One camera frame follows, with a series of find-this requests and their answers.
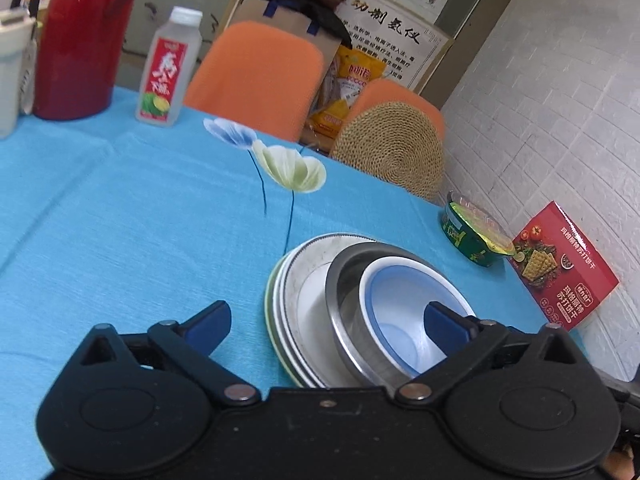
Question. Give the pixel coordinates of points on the right orange chair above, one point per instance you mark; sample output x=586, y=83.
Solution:
x=382, y=91

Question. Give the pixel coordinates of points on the brown paper shopping bag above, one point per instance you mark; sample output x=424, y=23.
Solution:
x=289, y=21

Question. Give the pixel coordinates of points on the orange chair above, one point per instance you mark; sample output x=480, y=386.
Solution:
x=382, y=91
x=259, y=76

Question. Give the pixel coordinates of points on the left orange chair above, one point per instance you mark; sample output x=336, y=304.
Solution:
x=259, y=76

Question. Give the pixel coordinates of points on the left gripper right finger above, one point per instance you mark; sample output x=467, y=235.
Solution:
x=468, y=345

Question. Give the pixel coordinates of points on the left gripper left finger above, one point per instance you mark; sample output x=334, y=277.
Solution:
x=186, y=348

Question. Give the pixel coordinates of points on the yellow snack bag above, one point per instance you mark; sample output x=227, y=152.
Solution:
x=349, y=73

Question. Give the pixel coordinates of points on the blue flowered tablecloth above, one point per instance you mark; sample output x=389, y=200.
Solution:
x=110, y=220

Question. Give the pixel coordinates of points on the person's right hand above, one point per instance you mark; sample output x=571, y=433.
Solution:
x=620, y=464

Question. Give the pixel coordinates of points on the white plastic cup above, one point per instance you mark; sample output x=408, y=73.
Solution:
x=16, y=34

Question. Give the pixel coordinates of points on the green instant noodle cup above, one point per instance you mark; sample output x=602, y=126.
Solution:
x=473, y=231

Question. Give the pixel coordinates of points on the woven straw mat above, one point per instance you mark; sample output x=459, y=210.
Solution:
x=396, y=143

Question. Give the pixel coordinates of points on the red cracker box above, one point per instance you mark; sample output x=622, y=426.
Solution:
x=566, y=275

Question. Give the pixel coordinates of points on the drink bottle with red label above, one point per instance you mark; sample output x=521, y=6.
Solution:
x=169, y=67

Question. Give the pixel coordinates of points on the red thermos jug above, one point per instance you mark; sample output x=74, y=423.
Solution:
x=78, y=57

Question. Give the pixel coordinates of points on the white poster with chinese text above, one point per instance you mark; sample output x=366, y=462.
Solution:
x=410, y=47

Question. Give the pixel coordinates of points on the white ceramic bowl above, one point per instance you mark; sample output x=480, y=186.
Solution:
x=367, y=324

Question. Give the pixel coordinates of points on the stainless steel bowl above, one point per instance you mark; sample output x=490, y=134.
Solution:
x=342, y=302

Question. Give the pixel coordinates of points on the white plate with blue rim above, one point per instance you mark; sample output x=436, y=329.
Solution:
x=302, y=321

